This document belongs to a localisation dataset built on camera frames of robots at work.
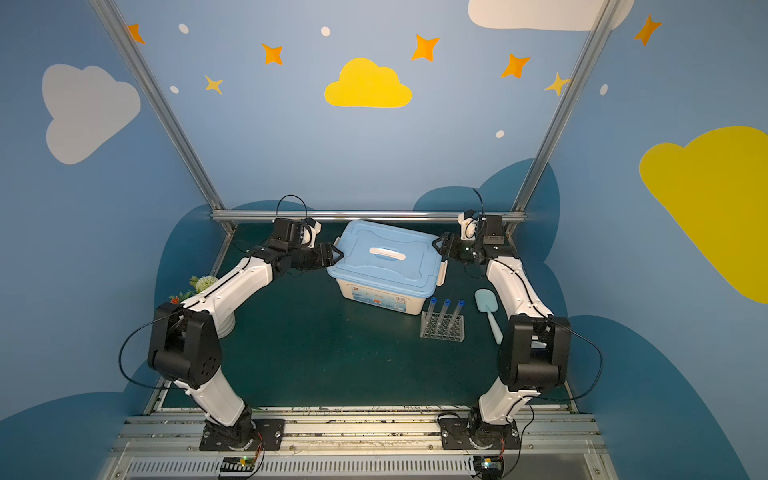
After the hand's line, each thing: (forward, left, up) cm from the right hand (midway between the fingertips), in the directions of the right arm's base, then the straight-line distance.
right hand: (444, 242), depth 89 cm
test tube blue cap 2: (-18, 0, -6) cm, 19 cm away
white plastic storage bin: (-13, +17, -13) cm, 25 cm away
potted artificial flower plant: (-16, +72, -5) cm, 73 cm away
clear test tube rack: (-17, +4, -19) cm, 26 cm away
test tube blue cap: (-17, +3, -7) cm, 18 cm away
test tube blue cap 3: (-18, -4, -6) cm, 19 cm away
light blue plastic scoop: (-8, -17, -21) cm, 28 cm away
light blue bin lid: (-5, +15, -4) cm, 16 cm away
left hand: (-4, +34, -3) cm, 34 cm away
